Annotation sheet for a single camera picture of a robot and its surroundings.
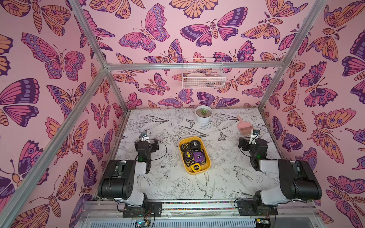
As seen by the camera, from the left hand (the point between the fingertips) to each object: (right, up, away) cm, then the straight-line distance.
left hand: (149, 138), depth 94 cm
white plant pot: (+37, +17, +8) cm, 42 cm away
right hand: (+64, 0, -1) cm, 64 cm away
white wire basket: (+35, +43, 0) cm, 56 cm away
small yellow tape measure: (+30, -17, -9) cm, 36 cm away
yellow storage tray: (+36, -17, -7) cm, 40 cm away
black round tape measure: (+24, -6, 0) cm, 25 cm away
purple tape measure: (+33, -11, -5) cm, 35 cm away
